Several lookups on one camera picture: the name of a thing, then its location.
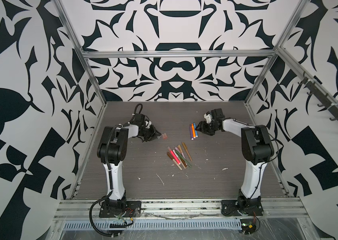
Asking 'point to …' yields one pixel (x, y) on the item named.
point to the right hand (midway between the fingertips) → (199, 128)
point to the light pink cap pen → (183, 164)
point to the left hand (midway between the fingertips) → (161, 132)
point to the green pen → (181, 157)
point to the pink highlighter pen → (174, 155)
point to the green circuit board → (248, 225)
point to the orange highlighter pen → (193, 131)
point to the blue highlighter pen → (196, 131)
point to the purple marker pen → (192, 137)
